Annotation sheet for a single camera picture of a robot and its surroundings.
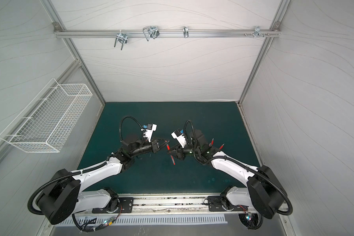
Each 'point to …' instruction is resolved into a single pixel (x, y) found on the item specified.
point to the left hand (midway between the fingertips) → (167, 142)
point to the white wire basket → (45, 124)
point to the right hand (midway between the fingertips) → (168, 150)
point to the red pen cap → (172, 159)
